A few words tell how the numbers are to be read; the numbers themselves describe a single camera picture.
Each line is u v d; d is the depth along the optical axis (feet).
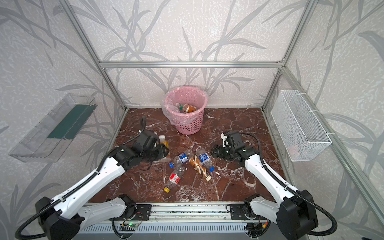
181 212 2.47
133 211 2.22
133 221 2.37
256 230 2.33
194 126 3.19
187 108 3.09
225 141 2.37
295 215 1.29
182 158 2.86
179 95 3.31
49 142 2.07
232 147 2.03
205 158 2.92
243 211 2.38
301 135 2.03
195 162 2.84
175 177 2.63
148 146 1.90
